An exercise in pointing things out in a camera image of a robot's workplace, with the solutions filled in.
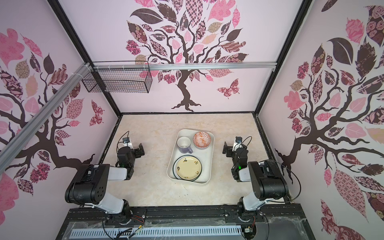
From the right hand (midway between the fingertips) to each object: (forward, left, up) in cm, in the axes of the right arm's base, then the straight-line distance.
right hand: (234, 141), depth 92 cm
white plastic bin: (-5, +18, -10) cm, 21 cm away
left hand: (-1, +64, -3) cm, 64 cm away
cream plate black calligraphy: (-15, +29, -5) cm, 33 cm away
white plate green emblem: (-12, +38, -7) cm, 40 cm away
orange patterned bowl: (+4, +20, -4) cm, 21 cm away
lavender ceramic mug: (+3, +33, -6) cm, 33 cm away
